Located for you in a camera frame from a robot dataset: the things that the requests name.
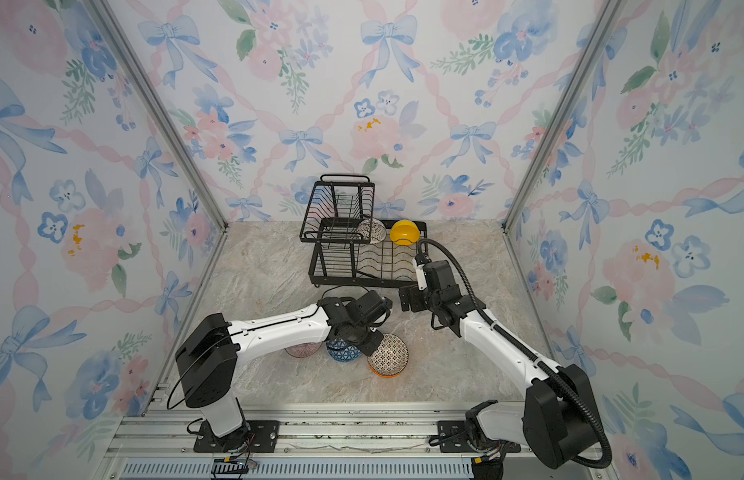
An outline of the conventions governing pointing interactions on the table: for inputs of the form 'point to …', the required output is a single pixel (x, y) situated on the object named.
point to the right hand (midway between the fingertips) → (415, 286)
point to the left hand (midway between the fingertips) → (377, 341)
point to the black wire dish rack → (338, 257)
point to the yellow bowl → (404, 232)
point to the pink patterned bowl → (304, 350)
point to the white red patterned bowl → (372, 230)
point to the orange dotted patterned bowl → (391, 356)
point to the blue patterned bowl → (339, 350)
